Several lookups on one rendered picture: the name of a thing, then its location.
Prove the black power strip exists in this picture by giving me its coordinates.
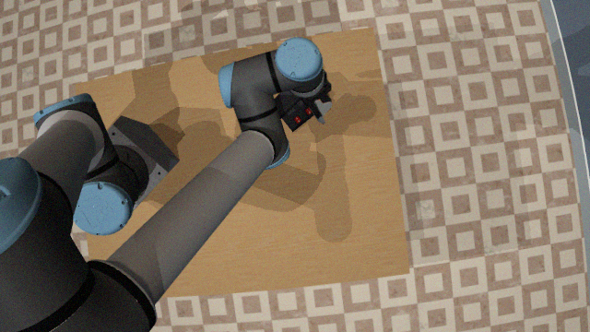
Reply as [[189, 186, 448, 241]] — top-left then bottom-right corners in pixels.
[[282, 93, 331, 132]]

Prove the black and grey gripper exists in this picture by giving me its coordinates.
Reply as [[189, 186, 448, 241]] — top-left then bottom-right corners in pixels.
[[301, 71, 332, 124]]

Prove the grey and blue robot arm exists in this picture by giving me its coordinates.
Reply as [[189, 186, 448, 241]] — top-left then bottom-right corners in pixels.
[[0, 37, 325, 332]]

